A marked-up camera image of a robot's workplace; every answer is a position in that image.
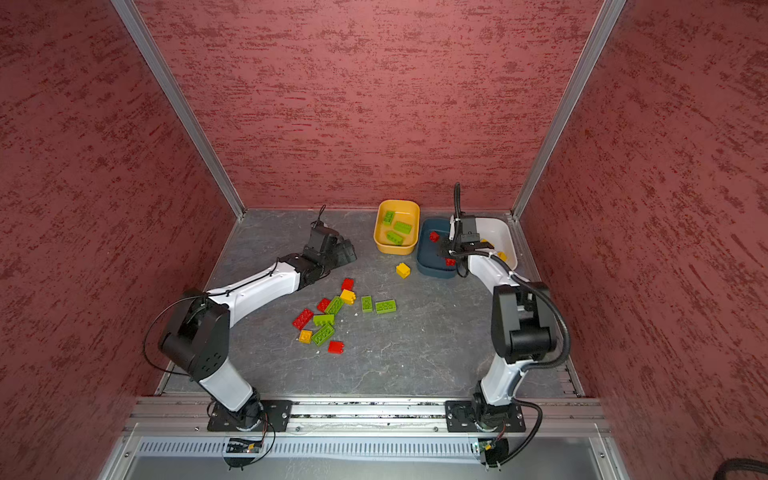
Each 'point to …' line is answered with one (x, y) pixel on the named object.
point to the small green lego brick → (367, 304)
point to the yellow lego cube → (403, 270)
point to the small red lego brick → (434, 236)
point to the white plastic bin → (499, 232)
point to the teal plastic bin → (430, 266)
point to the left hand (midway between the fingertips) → (343, 256)
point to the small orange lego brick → (305, 336)
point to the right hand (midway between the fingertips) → (441, 249)
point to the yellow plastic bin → (408, 212)
